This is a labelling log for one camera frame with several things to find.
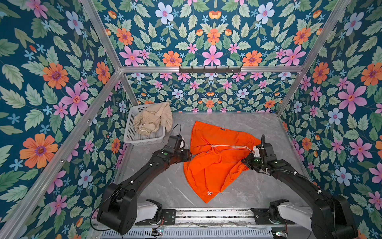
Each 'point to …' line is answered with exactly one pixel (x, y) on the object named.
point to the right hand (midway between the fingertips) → (240, 159)
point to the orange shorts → (216, 156)
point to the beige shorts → (151, 118)
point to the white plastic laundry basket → (132, 136)
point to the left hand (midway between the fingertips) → (191, 152)
